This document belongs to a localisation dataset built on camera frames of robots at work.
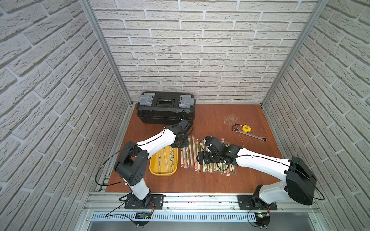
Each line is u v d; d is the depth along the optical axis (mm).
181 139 682
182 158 851
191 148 925
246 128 1027
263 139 976
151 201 725
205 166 856
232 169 851
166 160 879
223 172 845
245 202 741
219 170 848
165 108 936
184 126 710
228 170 851
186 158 897
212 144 622
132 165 454
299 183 416
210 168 852
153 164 855
